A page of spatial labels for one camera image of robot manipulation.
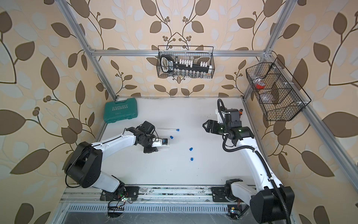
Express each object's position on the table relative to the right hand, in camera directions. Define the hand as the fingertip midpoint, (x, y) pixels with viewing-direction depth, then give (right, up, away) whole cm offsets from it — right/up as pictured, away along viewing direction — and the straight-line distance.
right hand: (208, 126), depth 79 cm
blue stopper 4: (-9, -21, +8) cm, 25 cm away
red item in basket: (+30, +23, +3) cm, 38 cm away
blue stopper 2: (-23, -9, +17) cm, 31 cm away
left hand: (-33, -13, +10) cm, 37 cm away
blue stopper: (-19, -5, +22) cm, 30 cm away
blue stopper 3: (-10, -17, +12) cm, 23 cm away
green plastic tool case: (-59, +9, +29) cm, 67 cm away
